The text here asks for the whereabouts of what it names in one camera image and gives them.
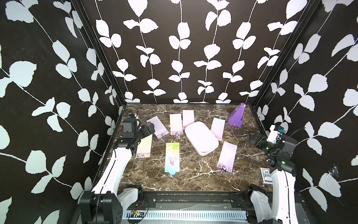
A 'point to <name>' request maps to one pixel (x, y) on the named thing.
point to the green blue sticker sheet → (172, 158)
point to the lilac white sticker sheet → (227, 159)
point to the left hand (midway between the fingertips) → (148, 125)
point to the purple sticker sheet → (160, 131)
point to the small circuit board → (135, 213)
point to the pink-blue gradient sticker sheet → (217, 127)
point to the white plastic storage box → (202, 139)
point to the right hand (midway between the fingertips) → (254, 132)
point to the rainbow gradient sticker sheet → (144, 147)
